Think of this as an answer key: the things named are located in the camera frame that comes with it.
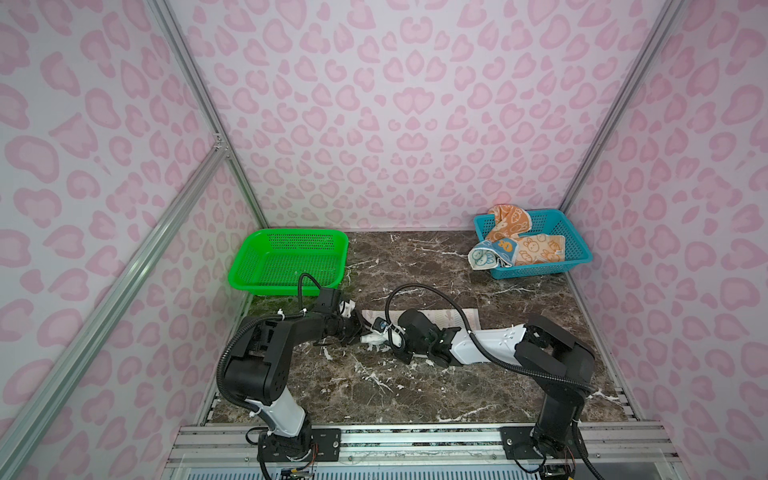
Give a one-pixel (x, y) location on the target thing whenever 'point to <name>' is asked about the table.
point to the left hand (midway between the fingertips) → (377, 325)
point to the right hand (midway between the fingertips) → (388, 337)
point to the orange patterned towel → (511, 222)
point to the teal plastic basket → (559, 222)
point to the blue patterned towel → (488, 254)
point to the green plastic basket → (270, 261)
